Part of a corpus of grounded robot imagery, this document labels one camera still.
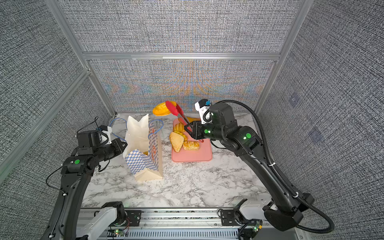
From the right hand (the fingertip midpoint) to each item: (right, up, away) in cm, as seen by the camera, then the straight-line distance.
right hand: (187, 125), depth 62 cm
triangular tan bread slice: (-8, -10, +37) cm, 39 cm away
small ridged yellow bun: (-7, -2, +43) cm, 43 cm away
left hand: (-29, -8, +10) cm, 32 cm away
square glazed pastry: (+1, -12, +34) cm, 36 cm away
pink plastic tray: (+9, -18, +34) cm, 39 cm away
